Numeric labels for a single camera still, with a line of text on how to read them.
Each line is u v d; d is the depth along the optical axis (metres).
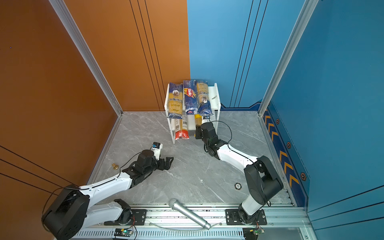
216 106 0.78
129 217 0.70
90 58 0.88
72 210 0.41
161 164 0.77
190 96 0.77
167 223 0.73
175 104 0.74
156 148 0.76
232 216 0.73
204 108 0.72
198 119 0.85
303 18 0.73
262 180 0.45
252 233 0.70
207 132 0.64
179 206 0.75
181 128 0.85
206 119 0.75
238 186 0.83
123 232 0.71
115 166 0.89
